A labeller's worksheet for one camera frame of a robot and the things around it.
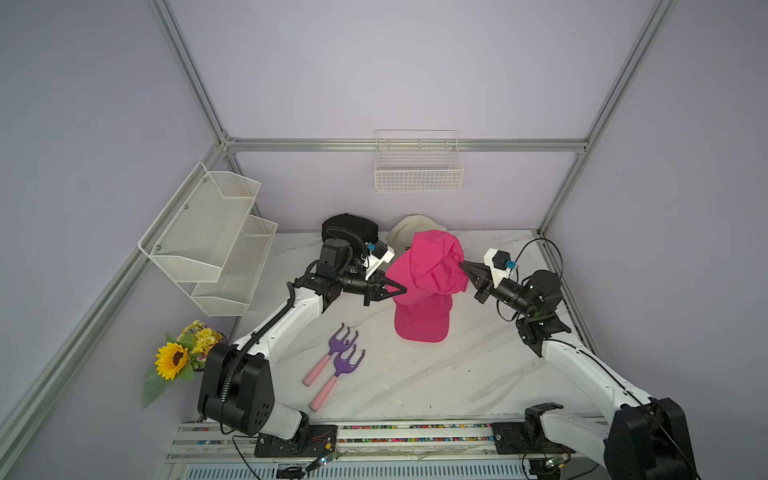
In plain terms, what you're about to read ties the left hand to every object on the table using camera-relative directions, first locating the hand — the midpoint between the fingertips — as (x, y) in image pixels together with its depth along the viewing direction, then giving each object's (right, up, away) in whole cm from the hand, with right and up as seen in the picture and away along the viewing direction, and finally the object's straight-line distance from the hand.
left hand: (401, 292), depth 73 cm
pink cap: (+7, +6, -5) cm, 10 cm away
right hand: (+16, +6, +2) cm, 17 cm away
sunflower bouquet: (-47, -13, -12) cm, 50 cm away
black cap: (-17, +19, +37) cm, 45 cm away
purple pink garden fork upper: (-20, -18, +18) cm, 33 cm away
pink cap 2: (+8, -11, +22) cm, 26 cm away
